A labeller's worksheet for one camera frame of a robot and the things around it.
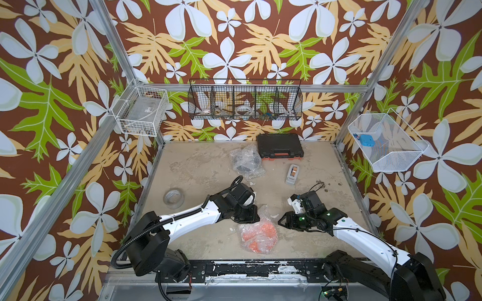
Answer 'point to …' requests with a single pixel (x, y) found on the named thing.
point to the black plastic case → (279, 147)
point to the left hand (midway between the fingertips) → (261, 217)
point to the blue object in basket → (366, 140)
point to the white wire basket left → (140, 109)
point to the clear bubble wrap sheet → (246, 155)
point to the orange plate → (260, 237)
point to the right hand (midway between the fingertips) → (279, 222)
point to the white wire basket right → (397, 147)
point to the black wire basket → (245, 99)
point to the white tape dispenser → (292, 175)
